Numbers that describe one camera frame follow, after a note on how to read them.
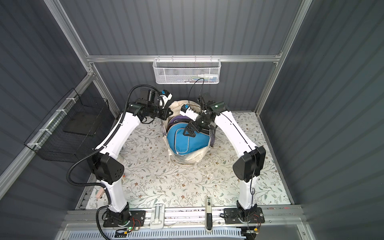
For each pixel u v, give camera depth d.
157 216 0.72
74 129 0.75
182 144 0.83
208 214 0.72
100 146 0.49
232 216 0.73
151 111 0.68
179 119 0.94
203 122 0.67
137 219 0.73
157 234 0.77
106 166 0.47
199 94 0.77
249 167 0.48
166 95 0.73
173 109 0.81
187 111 0.69
